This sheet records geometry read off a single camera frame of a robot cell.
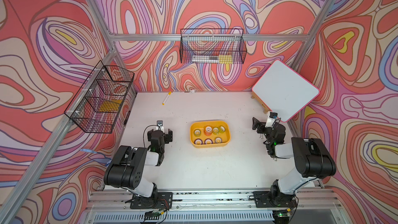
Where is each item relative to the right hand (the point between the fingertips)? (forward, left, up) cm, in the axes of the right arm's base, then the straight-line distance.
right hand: (261, 121), depth 95 cm
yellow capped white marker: (+24, +64, -5) cm, 69 cm away
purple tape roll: (-9, +40, -6) cm, 41 cm away
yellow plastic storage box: (-7, +22, -6) cm, 24 cm away
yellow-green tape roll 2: (-2, +28, -5) cm, 29 cm away
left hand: (-3, +62, -1) cm, 62 cm away
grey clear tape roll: (-9, +27, -6) cm, 29 cm away
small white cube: (+34, +43, -4) cm, 54 cm away
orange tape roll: (-2, +33, -4) cm, 34 cm away
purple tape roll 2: (-9, +33, -6) cm, 35 cm away
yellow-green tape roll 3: (-2, +24, -4) cm, 25 cm away
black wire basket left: (-4, +88, +24) cm, 92 cm away
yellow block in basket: (-5, +79, +26) cm, 83 cm away
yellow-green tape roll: (-3, +40, -5) cm, 40 cm away
